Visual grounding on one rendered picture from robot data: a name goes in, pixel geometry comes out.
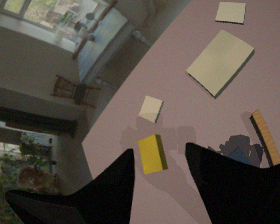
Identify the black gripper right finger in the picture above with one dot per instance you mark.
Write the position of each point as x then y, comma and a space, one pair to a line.
233, 192

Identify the yellow flat bar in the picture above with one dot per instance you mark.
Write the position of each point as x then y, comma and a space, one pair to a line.
152, 153

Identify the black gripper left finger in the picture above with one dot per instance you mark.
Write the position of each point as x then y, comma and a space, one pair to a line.
105, 200

